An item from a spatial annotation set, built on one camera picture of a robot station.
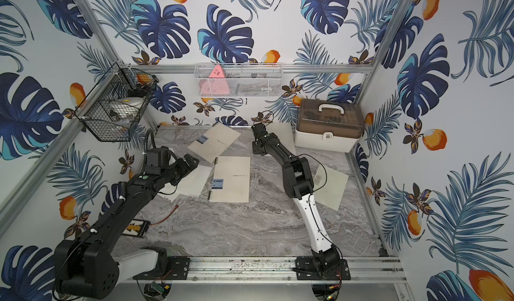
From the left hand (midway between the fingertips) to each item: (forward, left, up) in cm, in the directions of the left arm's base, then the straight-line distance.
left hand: (192, 162), depth 83 cm
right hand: (+25, -28, -18) cm, 41 cm away
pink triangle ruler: (+32, -6, +16) cm, 36 cm away
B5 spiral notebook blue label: (+2, -14, -18) cm, 23 cm away
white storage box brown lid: (+28, -61, 0) cm, 67 cm away
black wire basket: (+13, +30, +18) cm, 37 cm away
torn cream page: (+1, +4, -19) cm, 19 cm away
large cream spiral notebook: (+26, +1, -21) cm, 34 cm away
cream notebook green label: (+36, -41, -17) cm, 57 cm away
